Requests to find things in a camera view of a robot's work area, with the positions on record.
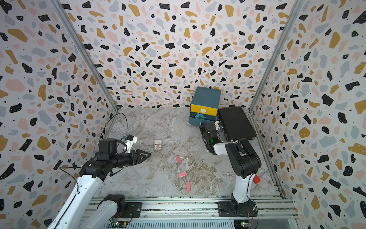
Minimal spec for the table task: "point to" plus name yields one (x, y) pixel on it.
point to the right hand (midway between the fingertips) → (201, 122)
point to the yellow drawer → (203, 109)
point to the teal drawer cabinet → (204, 105)
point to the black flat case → (237, 124)
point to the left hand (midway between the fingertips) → (148, 155)
